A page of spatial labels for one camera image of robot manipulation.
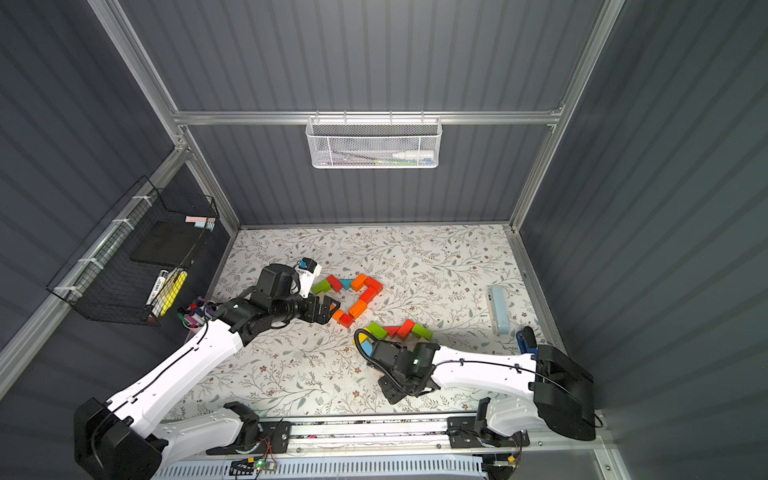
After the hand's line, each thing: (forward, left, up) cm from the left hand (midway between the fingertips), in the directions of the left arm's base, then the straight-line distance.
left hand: (324, 300), depth 77 cm
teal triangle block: (+17, -2, -17) cm, 24 cm away
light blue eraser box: (+5, -51, -14) cm, 53 cm away
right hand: (-18, -17, -15) cm, 29 cm away
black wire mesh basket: (0, +47, +12) cm, 48 cm away
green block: (-1, -26, -18) cm, 32 cm away
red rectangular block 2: (+13, -10, -17) cm, 24 cm away
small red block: (+4, -3, -18) cm, 19 cm away
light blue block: (-6, -10, -17) cm, 21 cm away
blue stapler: (-5, -57, -15) cm, 59 cm away
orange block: (+7, -7, -17) cm, 19 cm away
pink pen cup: (0, +37, -7) cm, 37 cm away
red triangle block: (-1, -18, -16) cm, 24 cm away
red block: (+17, +2, -17) cm, 24 cm away
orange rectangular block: (+17, -7, -17) cm, 25 cm away
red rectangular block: (+17, -12, -18) cm, 27 cm away
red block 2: (0, -22, -17) cm, 28 cm away
